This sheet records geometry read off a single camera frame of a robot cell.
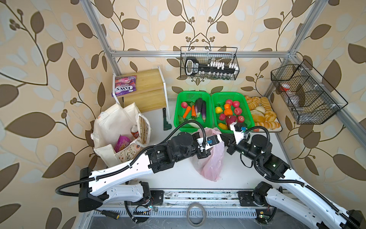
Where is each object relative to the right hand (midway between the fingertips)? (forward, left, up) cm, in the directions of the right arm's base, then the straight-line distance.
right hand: (221, 135), depth 69 cm
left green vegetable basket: (+43, +11, -24) cm, 51 cm away
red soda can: (+15, +51, -17) cm, 56 cm away
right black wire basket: (+15, -47, +9) cm, 50 cm away
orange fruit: (+32, -14, -20) cm, 40 cm away
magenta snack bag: (+5, +54, -12) cm, 55 cm away
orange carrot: (+38, +16, -24) cm, 48 cm away
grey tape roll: (-25, +15, -28) cm, 40 cm away
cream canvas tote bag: (+15, +59, -7) cm, 61 cm away
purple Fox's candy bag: (+30, +52, +9) cm, 61 cm away
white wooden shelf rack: (+44, +43, -11) cm, 62 cm away
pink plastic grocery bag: (-11, +6, -11) cm, 17 cm away
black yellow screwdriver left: (-28, +57, -25) cm, 68 cm away
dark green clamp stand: (+24, +32, -25) cm, 47 cm away
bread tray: (+29, -40, -21) cm, 54 cm away
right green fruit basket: (+47, -10, -21) cm, 53 cm away
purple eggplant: (+36, +3, -22) cm, 43 cm away
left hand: (-5, +5, +8) cm, 11 cm away
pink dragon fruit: (+24, -16, -19) cm, 34 cm away
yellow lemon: (+36, -8, -22) cm, 42 cm away
